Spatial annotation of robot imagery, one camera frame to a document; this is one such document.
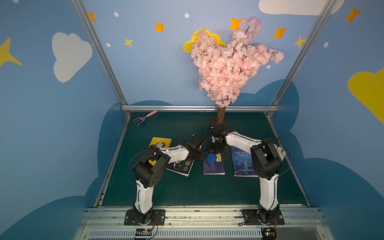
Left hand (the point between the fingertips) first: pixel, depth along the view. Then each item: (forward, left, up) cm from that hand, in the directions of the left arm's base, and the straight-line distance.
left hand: (205, 154), depth 96 cm
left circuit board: (-42, +31, -4) cm, 53 cm away
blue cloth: (-4, -3, +4) cm, 6 cm away
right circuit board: (-41, -31, -4) cm, 52 cm away
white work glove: (+3, -52, -1) cm, 52 cm away
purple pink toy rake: (+30, +48, 0) cm, 57 cm away
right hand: (+3, -3, 0) cm, 4 cm away
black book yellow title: (-9, +14, 0) cm, 17 cm away
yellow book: (+8, +30, 0) cm, 31 cm away
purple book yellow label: (-9, -8, -1) cm, 12 cm away
